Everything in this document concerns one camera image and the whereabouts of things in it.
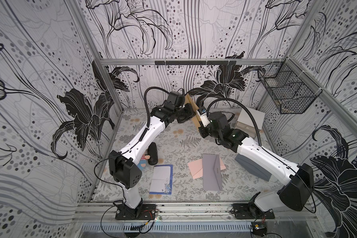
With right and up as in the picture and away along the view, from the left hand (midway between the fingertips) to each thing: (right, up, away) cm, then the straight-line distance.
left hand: (196, 115), depth 77 cm
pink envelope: (+1, -32, +12) cm, 34 cm away
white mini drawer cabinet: (+33, -5, +15) cm, 36 cm away
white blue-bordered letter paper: (-19, -37, +7) cm, 43 cm away
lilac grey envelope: (+11, -37, +10) cm, 39 cm away
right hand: (+3, -3, +2) cm, 5 cm away
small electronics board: (+30, -55, -7) cm, 63 cm away
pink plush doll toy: (-31, -28, +8) cm, 42 cm away
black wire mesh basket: (+60, +17, +11) cm, 63 cm away
